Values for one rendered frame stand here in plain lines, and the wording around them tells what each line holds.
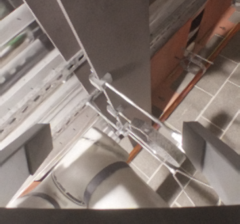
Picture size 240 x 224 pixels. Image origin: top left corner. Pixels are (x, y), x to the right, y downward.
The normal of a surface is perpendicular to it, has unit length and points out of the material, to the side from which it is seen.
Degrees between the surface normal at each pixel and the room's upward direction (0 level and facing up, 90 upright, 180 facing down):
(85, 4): 180
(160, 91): 90
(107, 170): 75
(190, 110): 90
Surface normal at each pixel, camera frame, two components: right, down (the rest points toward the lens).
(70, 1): 0.72, 0.56
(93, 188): -0.53, -0.40
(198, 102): -0.17, -0.43
